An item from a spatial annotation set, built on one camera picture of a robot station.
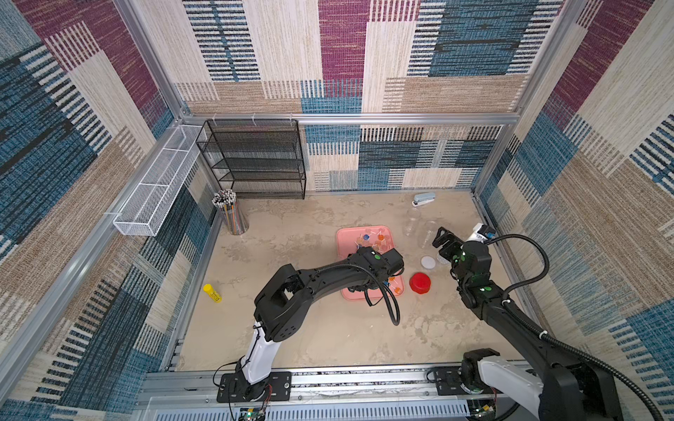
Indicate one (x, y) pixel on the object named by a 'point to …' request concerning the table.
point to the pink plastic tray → (346, 237)
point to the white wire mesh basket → (148, 206)
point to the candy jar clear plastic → (409, 227)
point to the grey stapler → (422, 198)
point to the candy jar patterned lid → (427, 233)
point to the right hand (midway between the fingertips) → (451, 239)
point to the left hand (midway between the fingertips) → (347, 264)
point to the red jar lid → (419, 282)
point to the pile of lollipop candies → (378, 239)
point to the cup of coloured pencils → (236, 221)
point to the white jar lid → (427, 261)
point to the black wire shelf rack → (259, 159)
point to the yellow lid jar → (211, 293)
